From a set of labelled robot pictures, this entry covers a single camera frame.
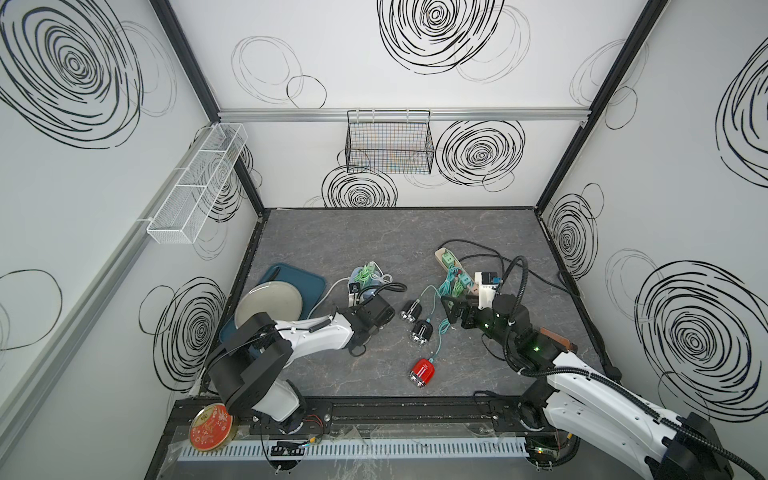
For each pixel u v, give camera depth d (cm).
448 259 96
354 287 79
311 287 96
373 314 69
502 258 106
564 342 83
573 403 60
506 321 58
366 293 78
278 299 96
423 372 78
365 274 84
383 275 91
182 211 73
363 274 85
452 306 71
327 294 96
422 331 85
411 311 89
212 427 69
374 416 75
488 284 69
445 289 94
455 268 94
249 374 43
